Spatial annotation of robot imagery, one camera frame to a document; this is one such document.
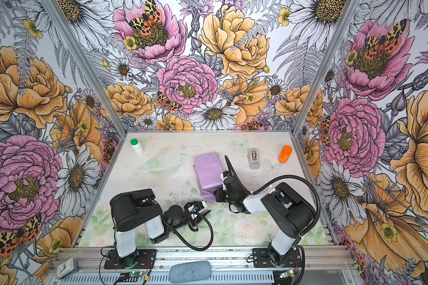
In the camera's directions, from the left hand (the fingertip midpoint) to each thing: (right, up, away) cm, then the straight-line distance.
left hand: (206, 208), depth 88 cm
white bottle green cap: (-41, +31, +17) cm, 54 cm away
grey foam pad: (-5, -18, -19) cm, 27 cm away
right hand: (+4, +4, +4) cm, 7 cm away
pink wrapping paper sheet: (+2, +16, +5) cm, 17 cm away
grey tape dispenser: (+26, +24, +17) cm, 39 cm away
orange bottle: (+43, +26, +14) cm, 53 cm away
